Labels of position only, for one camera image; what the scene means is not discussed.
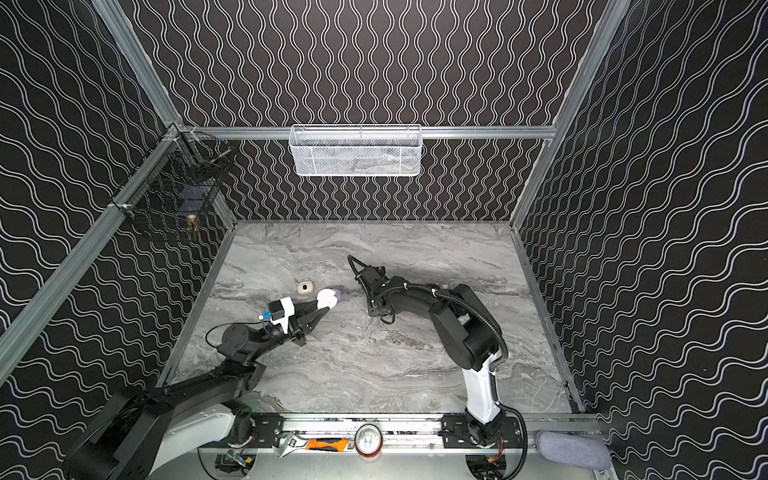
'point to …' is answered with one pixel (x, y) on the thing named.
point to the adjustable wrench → (287, 444)
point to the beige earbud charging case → (305, 287)
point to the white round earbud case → (326, 298)
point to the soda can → (368, 440)
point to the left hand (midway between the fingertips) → (330, 307)
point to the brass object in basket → (192, 221)
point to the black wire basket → (178, 187)
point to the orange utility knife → (336, 445)
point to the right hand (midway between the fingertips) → (385, 306)
